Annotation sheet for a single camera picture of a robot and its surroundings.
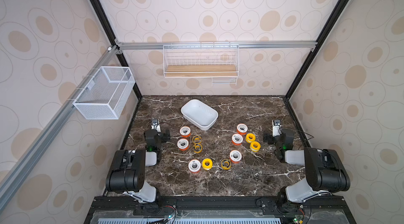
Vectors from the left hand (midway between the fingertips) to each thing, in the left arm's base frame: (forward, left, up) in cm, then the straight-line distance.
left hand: (162, 125), depth 93 cm
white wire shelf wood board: (+35, -34, +21) cm, 53 cm away
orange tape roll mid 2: (-5, -45, -7) cm, 46 cm away
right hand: (0, -66, -2) cm, 66 cm away
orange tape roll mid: (-9, -13, -7) cm, 17 cm away
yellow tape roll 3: (-10, -55, -6) cm, 57 cm away
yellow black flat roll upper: (-5, -21, -7) cm, 23 cm away
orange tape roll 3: (-15, -43, -8) cm, 46 cm away
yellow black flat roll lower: (-11, -21, -7) cm, 25 cm away
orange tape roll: (+1, -13, -8) cm, 15 cm away
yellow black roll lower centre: (-20, -37, -7) cm, 43 cm away
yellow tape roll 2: (-4, -54, -7) cm, 54 cm away
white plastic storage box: (+15, -22, -9) cm, 28 cm away
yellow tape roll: (-20, -27, -7) cm, 35 cm away
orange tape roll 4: (+3, -50, -7) cm, 50 cm away
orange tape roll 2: (-21, -20, -8) cm, 30 cm away
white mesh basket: (+26, +44, 0) cm, 51 cm away
